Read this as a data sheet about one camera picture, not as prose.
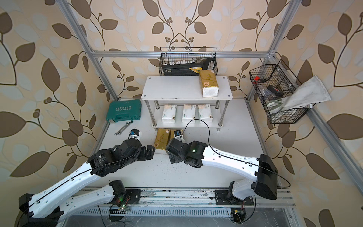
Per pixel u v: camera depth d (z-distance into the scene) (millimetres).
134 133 635
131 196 739
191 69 823
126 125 1048
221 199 733
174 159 663
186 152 543
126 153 517
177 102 1238
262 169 407
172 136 917
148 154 644
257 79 825
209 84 693
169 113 985
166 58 940
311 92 591
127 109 1081
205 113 983
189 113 968
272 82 866
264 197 448
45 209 399
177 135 662
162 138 896
